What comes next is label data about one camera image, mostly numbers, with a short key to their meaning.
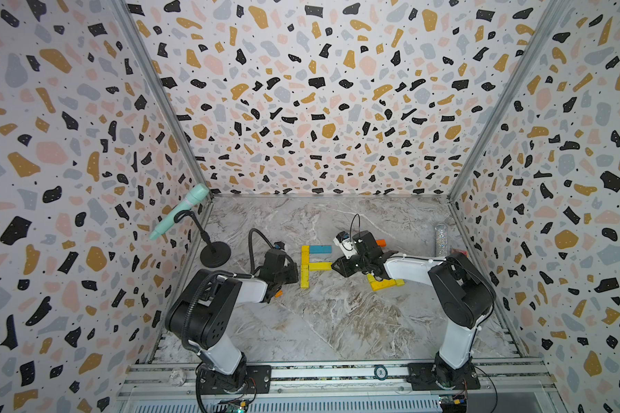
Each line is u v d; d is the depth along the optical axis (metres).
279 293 0.90
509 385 0.76
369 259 0.76
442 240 1.03
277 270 0.76
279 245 0.87
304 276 0.94
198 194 0.76
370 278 0.73
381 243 1.07
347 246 0.86
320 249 1.03
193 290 0.49
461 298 0.50
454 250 1.03
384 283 0.92
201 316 0.46
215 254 1.00
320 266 0.98
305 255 1.00
